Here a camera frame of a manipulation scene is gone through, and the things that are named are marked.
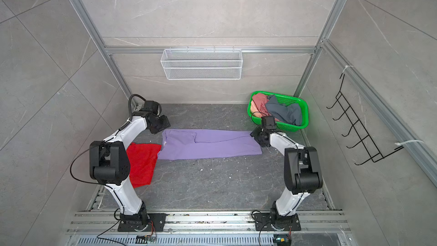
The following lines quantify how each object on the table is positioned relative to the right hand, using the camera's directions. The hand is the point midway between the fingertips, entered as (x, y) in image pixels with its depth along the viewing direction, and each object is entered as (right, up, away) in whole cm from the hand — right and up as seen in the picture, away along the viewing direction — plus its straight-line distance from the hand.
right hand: (254, 133), depth 98 cm
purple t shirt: (-44, -6, 0) cm, 44 cm away
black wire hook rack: (+38, -1, -33) cm, 51 cm away
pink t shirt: (+4, +16, +7) cm, 18 cm away
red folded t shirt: (-62, -14, -6) cm, 64 cm away
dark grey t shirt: (+25, +12, +9) cm, 29 cm away
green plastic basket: (+22, +21, +10) cm, 32 cm away
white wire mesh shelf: (-31, +42, +3) cm, 52 cm away
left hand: (-50, +7, -2) cm, 51 cm away
